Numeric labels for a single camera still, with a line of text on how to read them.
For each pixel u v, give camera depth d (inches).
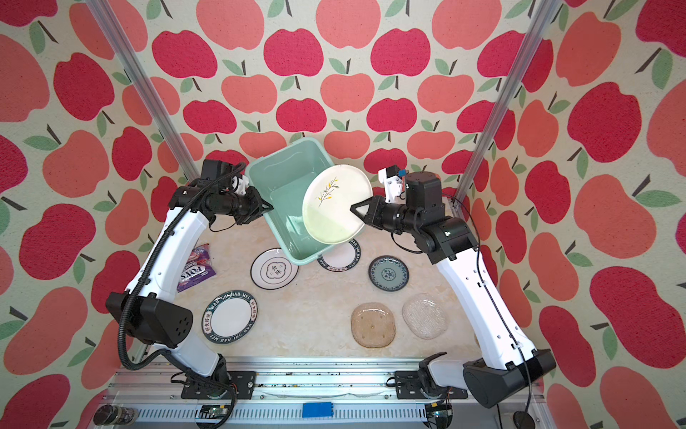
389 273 38.6
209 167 23.4
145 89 33.2
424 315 34.7
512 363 14.7
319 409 27.6
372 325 33.6
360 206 24.5
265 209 28.6
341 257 39.8
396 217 21.0
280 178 33.4
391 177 22.6
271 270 38.8
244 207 26.0
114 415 25.0
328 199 26.9
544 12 27.3
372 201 23.2
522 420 24.2
